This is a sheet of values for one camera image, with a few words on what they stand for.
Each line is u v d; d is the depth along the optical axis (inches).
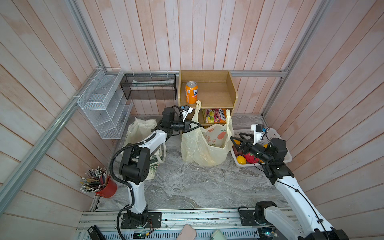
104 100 27.3
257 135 25.2
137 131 34.9
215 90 35.4
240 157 35.3
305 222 16.7
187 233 27.1
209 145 30.2
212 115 36.5
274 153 21.9
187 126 30.0
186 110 30.7
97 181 29.7
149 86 38.2
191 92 29.7
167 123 29.3
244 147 25.8
